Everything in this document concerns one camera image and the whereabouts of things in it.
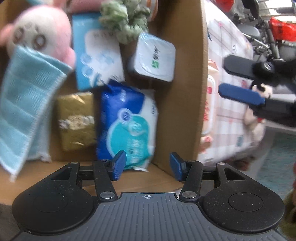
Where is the blue white wipes pack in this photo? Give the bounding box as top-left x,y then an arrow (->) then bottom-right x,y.
96,80 -> 159,171

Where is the black-haired plush doll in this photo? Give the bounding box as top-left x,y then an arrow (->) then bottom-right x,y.
242,83 -> 273,144

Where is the gold packet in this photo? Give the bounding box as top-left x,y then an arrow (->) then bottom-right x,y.
57,92 -> 96,151

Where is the checkered floral table cloth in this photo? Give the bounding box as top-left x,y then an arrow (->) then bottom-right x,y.
198,1 -> 262,165

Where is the pink folded towel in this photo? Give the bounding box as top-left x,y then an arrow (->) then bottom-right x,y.
66,0 -> 103,13

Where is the brown cardboard box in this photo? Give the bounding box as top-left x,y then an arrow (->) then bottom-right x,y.
1,1 -> 208,206

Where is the pink plush pig toy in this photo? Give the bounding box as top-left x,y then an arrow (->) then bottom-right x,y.
1,1 -> 76,68

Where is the green cloth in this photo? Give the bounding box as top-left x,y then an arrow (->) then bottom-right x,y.
99,1 -> 151,45

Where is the red plastic bag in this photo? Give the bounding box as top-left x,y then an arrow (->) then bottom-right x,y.
269,17 -> 296,42

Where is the light blue towel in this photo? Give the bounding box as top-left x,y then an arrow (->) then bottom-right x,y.
1,46 -> 72,182

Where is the white square wipes container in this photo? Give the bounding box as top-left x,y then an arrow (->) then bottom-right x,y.
128,33 -> 176,82

